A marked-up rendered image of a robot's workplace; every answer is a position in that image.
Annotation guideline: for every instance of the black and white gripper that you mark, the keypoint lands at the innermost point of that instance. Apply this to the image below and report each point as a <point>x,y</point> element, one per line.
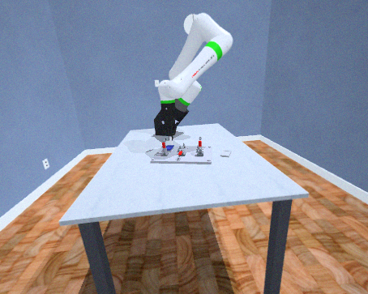
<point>169,120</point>

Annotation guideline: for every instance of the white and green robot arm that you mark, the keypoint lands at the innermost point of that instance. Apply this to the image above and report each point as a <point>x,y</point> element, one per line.
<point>182,87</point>

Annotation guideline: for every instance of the grey toggle clamp with red handle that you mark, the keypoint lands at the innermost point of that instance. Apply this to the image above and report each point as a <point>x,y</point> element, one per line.
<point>200,153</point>

